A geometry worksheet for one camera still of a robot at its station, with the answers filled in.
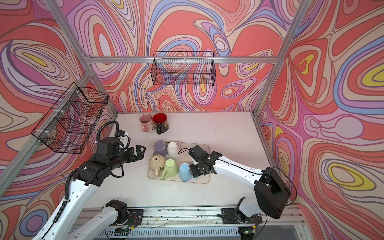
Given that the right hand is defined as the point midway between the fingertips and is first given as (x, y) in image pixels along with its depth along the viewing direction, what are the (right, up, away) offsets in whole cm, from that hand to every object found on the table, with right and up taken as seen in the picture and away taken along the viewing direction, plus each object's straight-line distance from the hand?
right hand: (196, 174), depth 82 cm
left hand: (-28, +16, -10) cm, 34 cm away
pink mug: (-33, +29, +17) cm, 47 cm away
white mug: (-14, +13, +6) cm, 20 cm away
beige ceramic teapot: (-23, +7, +2) cm, 24 cm away
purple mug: (-22, +14, +7) cm, 27 cm away
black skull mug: (-24, +29, +17) cm, 41 cm away
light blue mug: (-6, +2, -4) cm, 8 cm away
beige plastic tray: (-11, +6, +8) cm, 15 cm away
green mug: (-14, +4, -2) cm, 15 cm away
